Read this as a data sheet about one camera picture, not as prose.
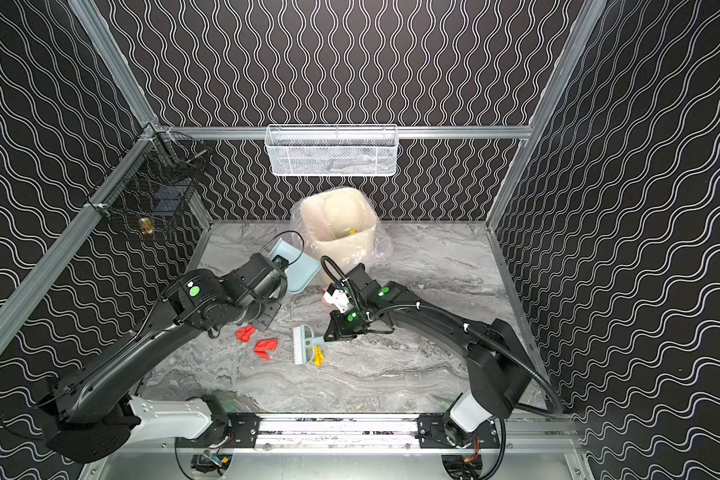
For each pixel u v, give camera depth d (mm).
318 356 856
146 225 818
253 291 490
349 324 690
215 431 641
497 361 430
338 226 1026
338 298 747
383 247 877
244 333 901
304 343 816
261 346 874
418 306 531
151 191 924
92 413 386
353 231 1045
